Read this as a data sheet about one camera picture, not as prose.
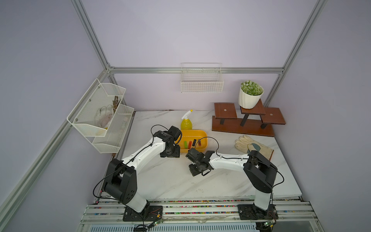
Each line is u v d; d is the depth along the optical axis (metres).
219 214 0.74
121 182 0.43
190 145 1.01
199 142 1.01
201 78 0.97
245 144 1.00
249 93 0.82
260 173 0.47
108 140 0.91
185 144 1.02
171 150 0.72
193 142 1.01
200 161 0.68
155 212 0.73
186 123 1.01
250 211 0.73
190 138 1.03
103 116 0.78
